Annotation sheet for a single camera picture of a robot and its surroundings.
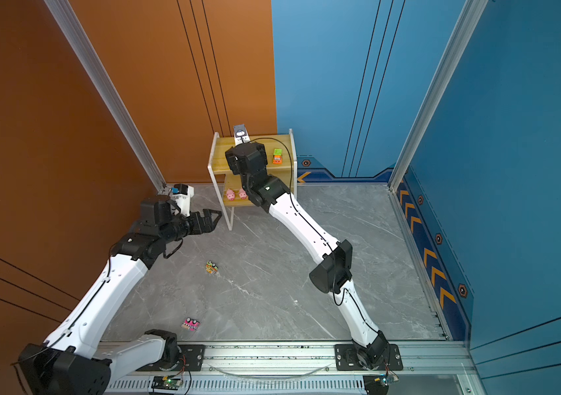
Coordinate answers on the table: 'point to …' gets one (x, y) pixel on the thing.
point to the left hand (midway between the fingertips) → (211, 211)
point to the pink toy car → (191, 324)
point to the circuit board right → (378, 384)
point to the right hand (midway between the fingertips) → (242, 145)
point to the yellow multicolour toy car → (210, 267)
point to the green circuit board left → (165, 383)
